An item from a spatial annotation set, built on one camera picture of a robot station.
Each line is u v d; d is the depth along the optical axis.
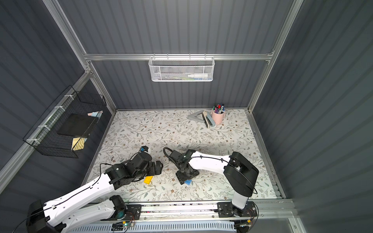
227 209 0.74
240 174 0.44
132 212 0.73
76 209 0.44
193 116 1.16
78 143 0.60
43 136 0.62
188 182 0.82
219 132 1.06
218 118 1.07
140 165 0.58
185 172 0.72
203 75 0.87
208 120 1.09
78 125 0.74
